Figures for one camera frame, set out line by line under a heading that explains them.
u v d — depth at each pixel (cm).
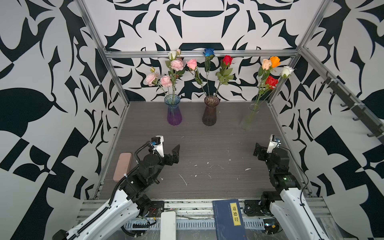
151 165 53
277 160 59
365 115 55
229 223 71
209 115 104
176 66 84
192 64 81
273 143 69
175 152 65
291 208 51
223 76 88
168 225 70
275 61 83
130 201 51
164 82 87
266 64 78
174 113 98
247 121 102
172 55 87
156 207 74
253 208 74
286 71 76
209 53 85
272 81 87
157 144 62
